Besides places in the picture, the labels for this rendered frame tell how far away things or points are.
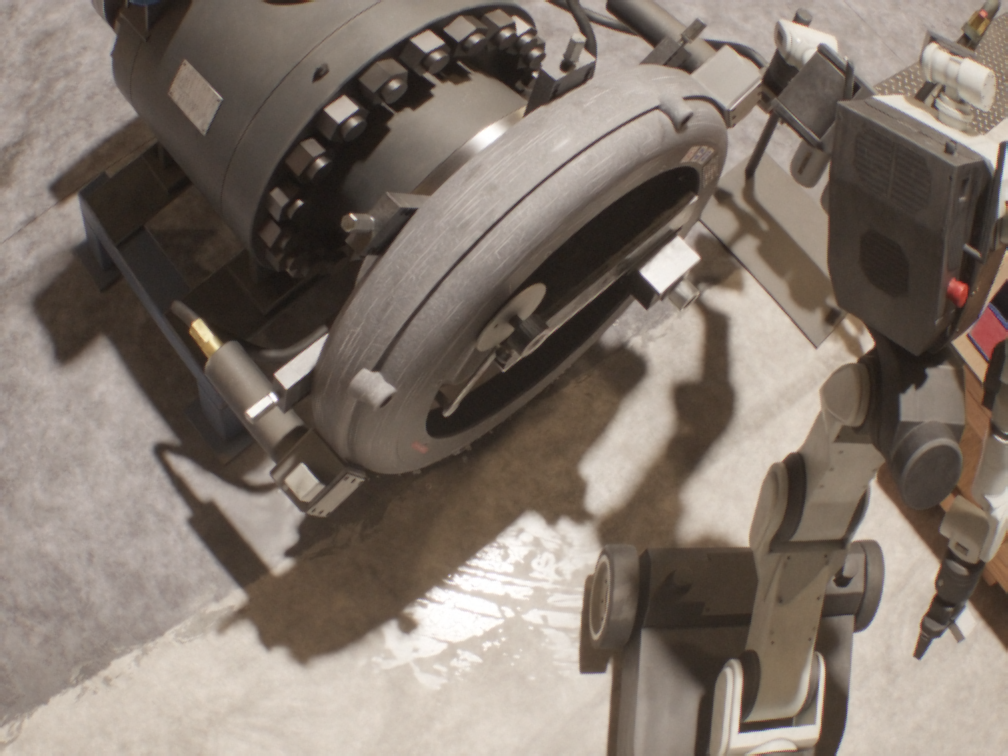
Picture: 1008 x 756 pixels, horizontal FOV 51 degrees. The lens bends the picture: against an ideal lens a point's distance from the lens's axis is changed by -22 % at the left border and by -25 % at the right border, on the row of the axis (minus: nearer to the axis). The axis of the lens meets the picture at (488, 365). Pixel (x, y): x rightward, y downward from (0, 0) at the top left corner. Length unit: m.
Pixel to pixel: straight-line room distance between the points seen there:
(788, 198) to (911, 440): 1.37
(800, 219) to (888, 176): 1.40
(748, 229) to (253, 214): 1.25
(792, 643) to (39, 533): 1.45
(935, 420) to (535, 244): 0.58
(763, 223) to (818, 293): 0.20
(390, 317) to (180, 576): 0.92
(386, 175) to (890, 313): 0.75
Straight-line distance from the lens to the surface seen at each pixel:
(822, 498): 1.92
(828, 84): 1.65
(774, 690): 2.05
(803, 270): 2.76
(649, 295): 1.93
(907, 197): 1.44
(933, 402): 1.60
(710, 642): 2.22
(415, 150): 1.80
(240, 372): 1.94
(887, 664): 2.56
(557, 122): 1.57
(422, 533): 2.36
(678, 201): 1.91
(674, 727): 2.18
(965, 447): 2.49
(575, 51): 1.56
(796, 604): 2.05
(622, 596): 2.17
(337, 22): 1.79
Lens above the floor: 2.24
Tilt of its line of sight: 65 degrees down
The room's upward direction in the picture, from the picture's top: 17 degrees clockwise
